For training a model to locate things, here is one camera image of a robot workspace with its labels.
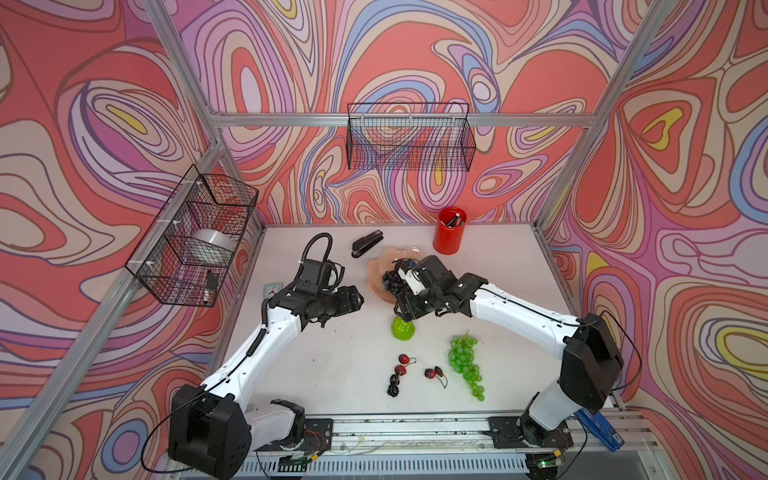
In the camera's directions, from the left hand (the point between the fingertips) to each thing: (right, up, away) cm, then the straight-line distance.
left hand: (357, 300), depth 81 cm
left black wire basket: (-44, +11, -11) cm, 47 cm away
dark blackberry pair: (+10, -24, -2) cm, 26 cm away
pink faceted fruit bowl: (+5, +8, +23) cm, 25 cm away
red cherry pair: (+14, -18, +3) cm, 23 cm away
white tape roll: (-34, +17, -8) cm, 39 cm away
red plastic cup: (+30, +21, +20) cm, 42 cm away
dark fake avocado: (+13, -1, -8) cm, 15 cm away
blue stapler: (+61, -31, -8) cm, 69 cm away
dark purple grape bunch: (+10, +3, +15) cm, 18 cm away
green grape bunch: (+29, -17, 0) cm, 33 cm away
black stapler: (-1, +16, +29) cm, 34 cm away
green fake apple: (+13, -9, +5) cm, 17 cm away
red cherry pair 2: (+22, -21, +1) cm, 30 cm away
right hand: (+15, -4, +2) cm, 15 cm away
